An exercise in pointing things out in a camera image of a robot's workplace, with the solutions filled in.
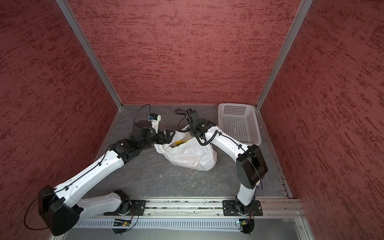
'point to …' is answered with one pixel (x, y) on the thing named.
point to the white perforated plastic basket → (240, 122)
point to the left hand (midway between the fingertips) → (167, 134)
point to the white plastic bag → (192, 154)
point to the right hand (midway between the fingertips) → (197, 127)
